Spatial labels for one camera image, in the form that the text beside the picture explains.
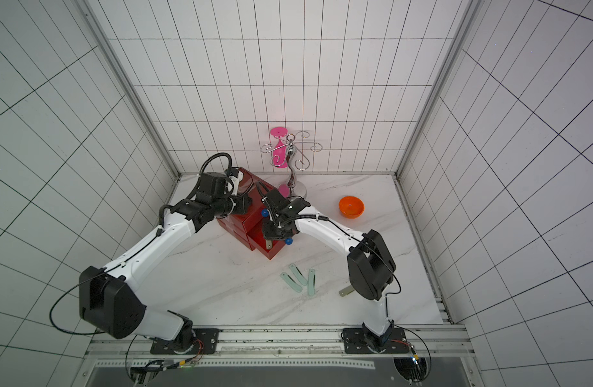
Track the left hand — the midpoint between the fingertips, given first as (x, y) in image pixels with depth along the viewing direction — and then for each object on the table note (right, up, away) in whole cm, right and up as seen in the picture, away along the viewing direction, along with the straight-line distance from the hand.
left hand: (249, 205), depth 82 cm
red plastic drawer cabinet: (0, -7, -3) cm, 8 cm away
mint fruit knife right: (+22, -28, +3) cm, 36 cm away
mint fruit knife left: (+17, -29, +2) cm, 34 cm away
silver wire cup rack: (+17, +6, +28) cm, 33 cm away
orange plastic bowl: (+41, -2, +21) cm, 46 cm away
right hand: (+6, -9, +3) cm, 11 cm away
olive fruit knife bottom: (+34, -31, +1) cm, 46 cm away
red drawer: (+2, -11, +1) cm, 12 cm away
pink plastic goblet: (+10, +22, +20) cm, 31 cm away
